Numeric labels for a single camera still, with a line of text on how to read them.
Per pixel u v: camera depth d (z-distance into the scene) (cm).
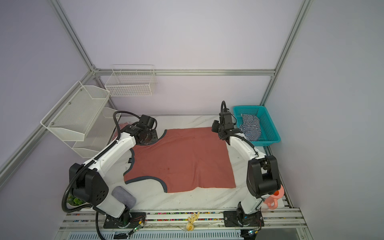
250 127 111
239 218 67
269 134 104
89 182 43
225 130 69
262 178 46
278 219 75
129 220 72
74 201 69
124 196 78
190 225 70
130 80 96
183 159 98
